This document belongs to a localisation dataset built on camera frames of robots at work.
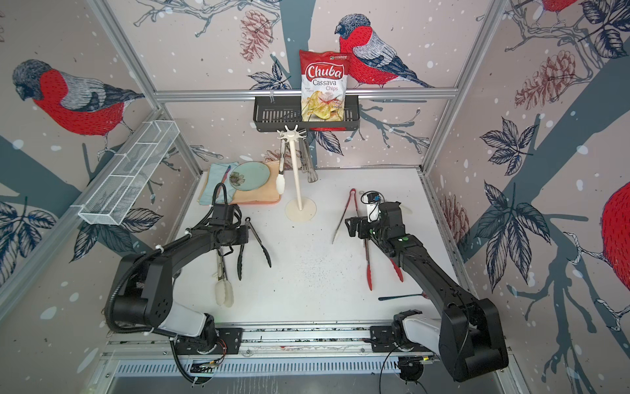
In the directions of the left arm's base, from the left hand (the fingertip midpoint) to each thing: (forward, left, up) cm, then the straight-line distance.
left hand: (249, 228), depth 94 cm
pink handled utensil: (+31, +20, -5) cm, 37 cm away
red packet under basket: (+28, -31, +26) cm, 49 cm away
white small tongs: (+9, -13, +18) cm, 25 cm away
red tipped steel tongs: (-16, -46, -4) cm, 48 cm away
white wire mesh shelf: (+4, +33, +26) cm, 42 cm away
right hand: (-1, -41, +9) cm, 42 cm away
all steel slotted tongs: (+15, -25, +14) cm, 33 cm away
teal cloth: (+32, +25, -5) cm, 41 cm away
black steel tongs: (-8, +2, -2) cm, 8 cm away
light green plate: (+34, +8, -6) cm, 35 cm away
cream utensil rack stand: (+13, -19, -5) cm, 23 cm away
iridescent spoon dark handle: (-23, -64, -5) cm, 68 cm away
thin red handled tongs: (+24, -43, -6) cm, 49 cm away
